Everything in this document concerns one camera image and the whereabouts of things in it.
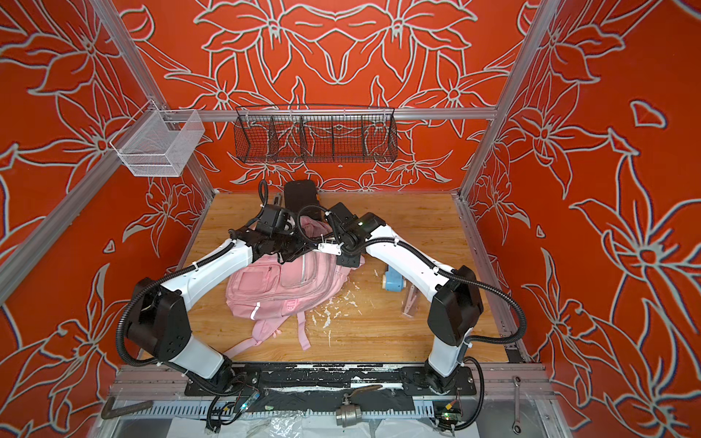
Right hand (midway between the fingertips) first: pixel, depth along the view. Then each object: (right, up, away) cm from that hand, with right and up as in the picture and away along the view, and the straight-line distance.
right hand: (341, 249), depth 82 cm
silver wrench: (+44, -43, -16) cm, 64 cm away
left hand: (-8, +2, +2) cm, 9 cm away
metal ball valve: (+2, -39, -16) cm, 42 cm away
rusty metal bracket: (-60, -41, -14) cm, 74 cm away
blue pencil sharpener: (+17, -11, +6) cm, 22 cm away
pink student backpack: (-23, -14, +1) cm, 27 cm away
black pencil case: (-18, +20, +30) cm, 40 cm away
